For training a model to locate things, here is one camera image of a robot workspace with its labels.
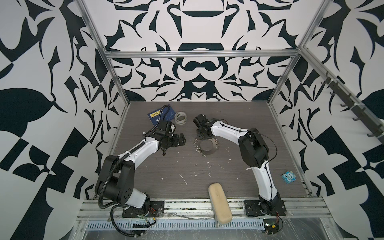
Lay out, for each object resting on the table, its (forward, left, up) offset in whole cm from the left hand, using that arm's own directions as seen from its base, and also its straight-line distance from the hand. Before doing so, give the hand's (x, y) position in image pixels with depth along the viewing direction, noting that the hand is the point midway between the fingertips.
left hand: (180, 138), depth 89 cm
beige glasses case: (-34, -20, -6) cm, 40 cm away
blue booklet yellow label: (+25, +20, -9) cm, 33 cm away
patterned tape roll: (+23, +1, -9) cm, 25 cm away
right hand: (+7, -14, -7) cm, 17 cm away
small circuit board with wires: (-43, -43, -10) cm, 61 cm away
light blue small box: (-21, -60, -8) cm, 64 cm away
